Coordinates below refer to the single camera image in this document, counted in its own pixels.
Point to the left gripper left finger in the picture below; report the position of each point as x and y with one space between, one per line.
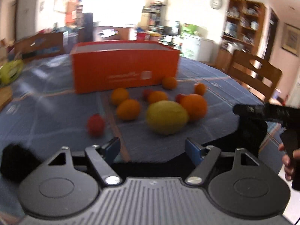
100 159

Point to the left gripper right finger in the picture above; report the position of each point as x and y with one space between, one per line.
204 159

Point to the small orange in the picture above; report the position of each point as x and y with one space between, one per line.
169 83
128 110
118 96
156 96
200 89

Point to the large orange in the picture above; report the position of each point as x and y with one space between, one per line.
195 105

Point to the person's right hand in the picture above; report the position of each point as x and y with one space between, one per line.
288 166

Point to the red strawberry tomato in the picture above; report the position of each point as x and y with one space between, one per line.
95 125

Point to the wooden chair right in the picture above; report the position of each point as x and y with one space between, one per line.
255 72

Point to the wooden chair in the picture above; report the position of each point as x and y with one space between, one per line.
40 46
255 72

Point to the yellow-green lemon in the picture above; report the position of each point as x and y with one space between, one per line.
166 117

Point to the small red tomato behind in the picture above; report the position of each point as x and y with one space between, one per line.
146 94

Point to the framed picture by door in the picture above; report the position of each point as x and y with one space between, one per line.
290 39

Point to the wooden bookshelf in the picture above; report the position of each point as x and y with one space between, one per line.
242 30

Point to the orange cardboard box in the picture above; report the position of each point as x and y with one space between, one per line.
107 65

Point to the wooden chair far left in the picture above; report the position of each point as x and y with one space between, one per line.
40 46

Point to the yellow-green mug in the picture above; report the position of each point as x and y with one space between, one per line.
10 71

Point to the black thermos bottle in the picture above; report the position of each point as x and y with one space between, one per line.
88 27

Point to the round wall clock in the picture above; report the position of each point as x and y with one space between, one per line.
216 4

